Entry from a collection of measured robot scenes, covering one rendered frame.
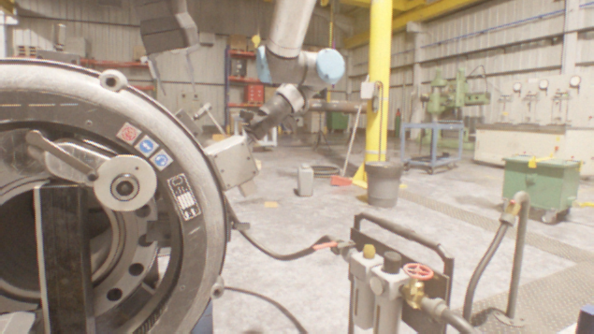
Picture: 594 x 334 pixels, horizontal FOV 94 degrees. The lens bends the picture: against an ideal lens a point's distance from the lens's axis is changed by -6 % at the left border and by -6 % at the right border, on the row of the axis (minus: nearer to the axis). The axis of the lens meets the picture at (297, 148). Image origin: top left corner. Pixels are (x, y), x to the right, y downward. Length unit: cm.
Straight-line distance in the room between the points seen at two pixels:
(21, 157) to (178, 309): 44
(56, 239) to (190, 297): 30
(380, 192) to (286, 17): 256
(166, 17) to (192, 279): 55
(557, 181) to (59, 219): 327
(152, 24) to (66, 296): 52
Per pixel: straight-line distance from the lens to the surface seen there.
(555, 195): 332
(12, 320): 78
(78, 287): 73
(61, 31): 82
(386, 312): 95
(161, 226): 83
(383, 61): 408
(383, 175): 302
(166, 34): 48
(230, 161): 72
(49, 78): 68
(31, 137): 67
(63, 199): 67
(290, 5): 69
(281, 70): 77
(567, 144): 595
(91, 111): 66
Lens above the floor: 88
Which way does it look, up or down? 6 degrees down
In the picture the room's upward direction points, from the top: 1 degrees clockwise
